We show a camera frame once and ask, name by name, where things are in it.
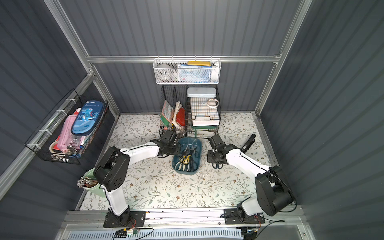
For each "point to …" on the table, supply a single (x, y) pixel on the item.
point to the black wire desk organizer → (193, 110)
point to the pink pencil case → (67, 136)
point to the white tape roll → (212, 103)
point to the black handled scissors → (219, 166)
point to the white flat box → (201, 92)
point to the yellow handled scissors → (183, 164)
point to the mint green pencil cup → (96, 188)
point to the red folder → (181, 117)
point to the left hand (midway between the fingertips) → (180, 150)
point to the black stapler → (248, 143)
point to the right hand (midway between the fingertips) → (214, 157)
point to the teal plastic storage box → (189, 145)
